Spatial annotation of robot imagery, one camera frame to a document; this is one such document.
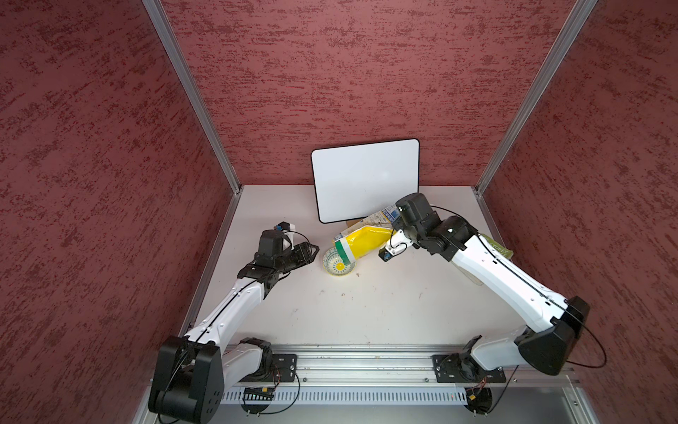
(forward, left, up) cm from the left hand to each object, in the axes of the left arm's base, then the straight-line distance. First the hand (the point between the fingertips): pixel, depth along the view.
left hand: (313, 255), depth 84 cm
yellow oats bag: (-1, -17, +13) cm, 21 cm away
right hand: (+5, -28, +14) cm, 32 cm away
